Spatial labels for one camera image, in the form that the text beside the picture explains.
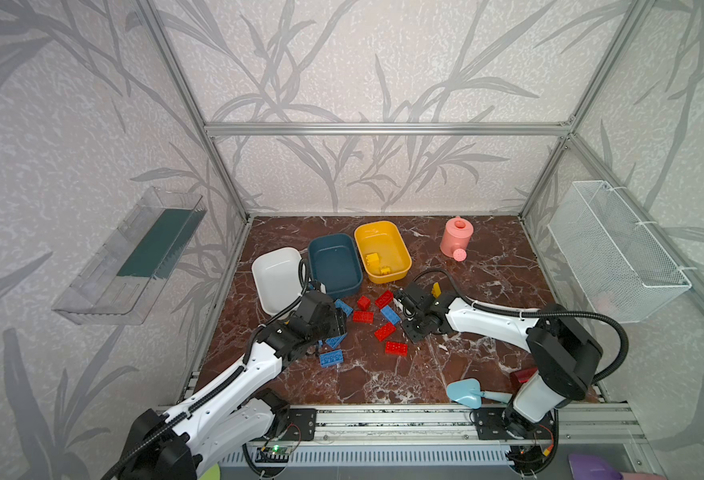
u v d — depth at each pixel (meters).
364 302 0.93
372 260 1.04
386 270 1.02
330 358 0.84
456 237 1.01
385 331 0.89
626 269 0.63
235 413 0.57
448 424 0.75
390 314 0.91
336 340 0.86
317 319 0.62
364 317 0.91
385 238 1.12
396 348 0.85
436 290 0.94
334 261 1.06
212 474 0.68
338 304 0.95
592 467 0.67
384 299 0.95
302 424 0.74
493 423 0.73
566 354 0.45
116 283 0.63
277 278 0.99
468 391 0.77
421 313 0.68
